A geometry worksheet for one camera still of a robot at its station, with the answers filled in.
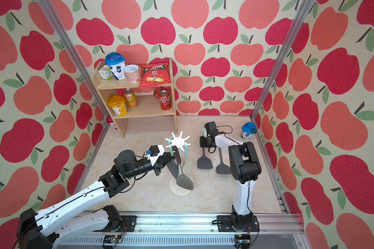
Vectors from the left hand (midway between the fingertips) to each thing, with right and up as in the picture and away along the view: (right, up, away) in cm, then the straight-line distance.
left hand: (174, 158), depth 64 cm
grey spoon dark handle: (+3, -13, +12) cm, 18 cm away
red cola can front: (-7, +29, +25) cm, 38 cm away
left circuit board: (-30, -40, +8) cm, 50 cm away
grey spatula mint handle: (+27, -11, +28) cm, 41 cm away
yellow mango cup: (-33, +26, +21) cm, 47 cm away
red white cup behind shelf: (-49, +19, +42) cm, 67 cm away
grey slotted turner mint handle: (+16, -9, +32) cm, 37 cm away
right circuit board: (+32, -41, +7) cm, 52 cm away
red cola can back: (-15, +37, +36) cm, 54 cm away
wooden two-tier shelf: (-14, +30, +36) cm, 50 cm away
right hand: (+17, +2, +37) cm, 41 cm away
